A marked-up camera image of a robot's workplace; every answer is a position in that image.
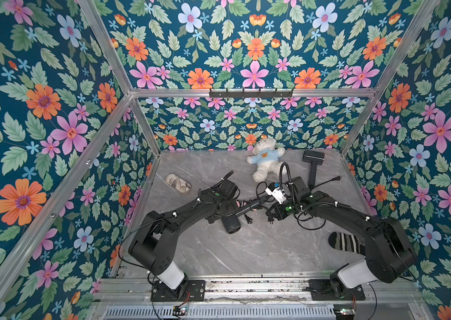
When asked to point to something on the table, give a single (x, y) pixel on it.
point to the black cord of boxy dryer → (321, 225)
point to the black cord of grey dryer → (249, 220)
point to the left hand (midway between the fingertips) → (231, 212)
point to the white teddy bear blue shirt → (266, 156)
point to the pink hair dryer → (241, 204)
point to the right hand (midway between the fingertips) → (271, 208)
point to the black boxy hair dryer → (315, 158)
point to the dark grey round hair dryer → (231, 222)
